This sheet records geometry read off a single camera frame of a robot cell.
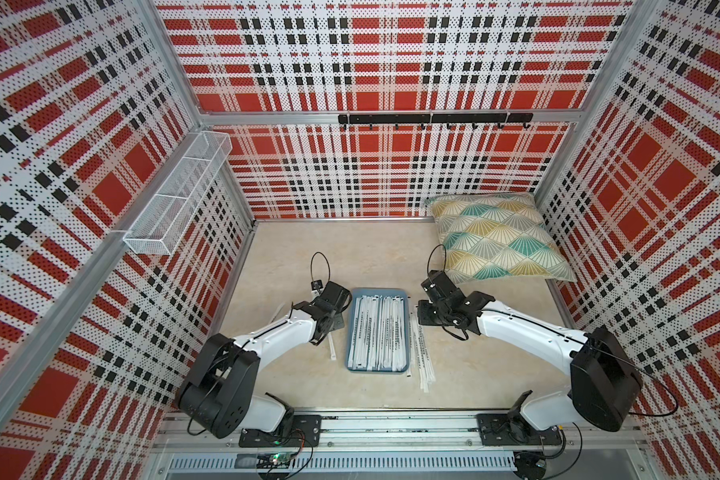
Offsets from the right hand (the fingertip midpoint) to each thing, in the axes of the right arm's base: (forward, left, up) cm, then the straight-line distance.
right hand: (425, 312), depth 86 cm
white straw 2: (-2, +15, -8) cm, 17 cm away
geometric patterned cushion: (+22, -23, +8) cm, 33 cm away
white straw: (-7, +19, -8) cm, 22 cm away
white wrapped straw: (-8, +2, -8) cm, 12 cm away
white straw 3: (-3, +11, -8) cm, 14 cm away
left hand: (+1, +28, -5) cm, 28 cm away
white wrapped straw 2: (-10, +27, -6) cm, 29 cm away
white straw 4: (-5, +8, -8) cm, 12 cm away
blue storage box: (+13, +14, -10) cm, 21 cm away
